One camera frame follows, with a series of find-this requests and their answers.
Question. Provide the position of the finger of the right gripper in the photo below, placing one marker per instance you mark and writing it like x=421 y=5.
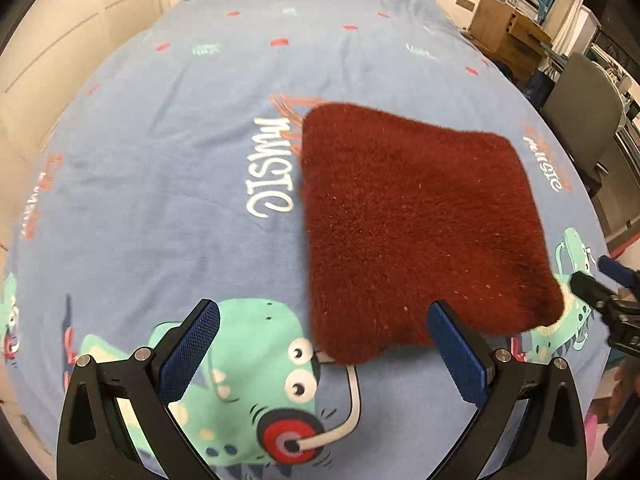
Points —
x=590 y=291
x=623 y=275

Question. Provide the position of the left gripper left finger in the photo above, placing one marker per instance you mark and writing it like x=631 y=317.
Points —
x=93 y=440

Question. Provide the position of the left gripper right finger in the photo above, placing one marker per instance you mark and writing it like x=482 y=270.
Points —
x=550 y=442

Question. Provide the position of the dark red knit sweater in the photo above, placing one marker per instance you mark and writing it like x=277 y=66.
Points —
x=400 y=214

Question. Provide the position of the person's right hand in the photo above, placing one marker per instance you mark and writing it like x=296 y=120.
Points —
x=626 y=381

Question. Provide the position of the grey office chair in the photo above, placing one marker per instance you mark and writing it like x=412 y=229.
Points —
x=584 y=111

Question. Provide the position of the brown cardboard box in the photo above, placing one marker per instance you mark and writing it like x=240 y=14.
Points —
x=506 y=36

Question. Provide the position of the blue dinosaur print bedsheet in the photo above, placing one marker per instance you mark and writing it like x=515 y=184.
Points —
x=173 y=174

